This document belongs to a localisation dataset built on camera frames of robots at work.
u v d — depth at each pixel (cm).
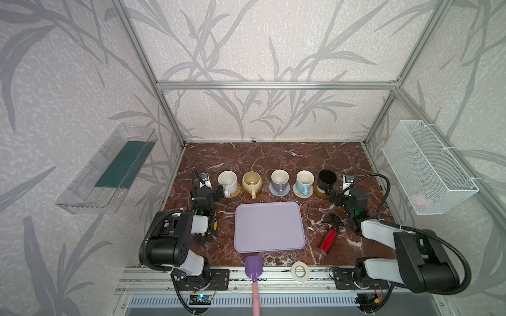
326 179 90
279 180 99
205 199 70
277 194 94
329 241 79
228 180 97
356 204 69
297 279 75
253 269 75
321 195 96
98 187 63
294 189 99
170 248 46
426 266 42
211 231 70
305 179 95
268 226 88
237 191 98
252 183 98
